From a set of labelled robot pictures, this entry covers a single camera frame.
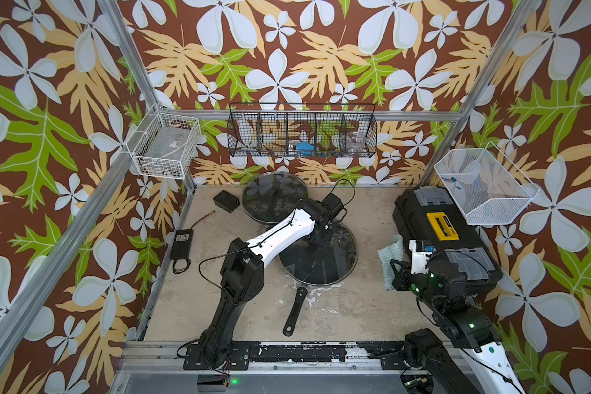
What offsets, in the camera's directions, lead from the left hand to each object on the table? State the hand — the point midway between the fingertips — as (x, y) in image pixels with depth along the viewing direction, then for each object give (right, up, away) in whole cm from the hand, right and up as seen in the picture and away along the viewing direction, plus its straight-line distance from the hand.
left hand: (321, 238), depth 88 cm
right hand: (+19, -5, -15) cm, 25 cm away
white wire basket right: (+56, +18, -6) cm, 59 cm away
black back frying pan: (-19, +16, +16) cm, 30 cm away
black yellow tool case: (+40, +9, +1) cm, 41 cm away
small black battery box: (-44, +15, +33) cm, 56 cm away
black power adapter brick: (-56, -4, +11) cm, 57 cm away
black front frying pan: (-9, -19, -11) cm, 24 cm away
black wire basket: (-9, +43, +9) cm, 45 cm away
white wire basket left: (-56, +34, -1) cm, 66 cm away
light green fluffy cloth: (+19, -2, -18) cm, 26 cm away
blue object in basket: (-6, +35, +8) cm, 37 cm away
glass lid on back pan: (-19, +16, +6) cm, 25 cm away
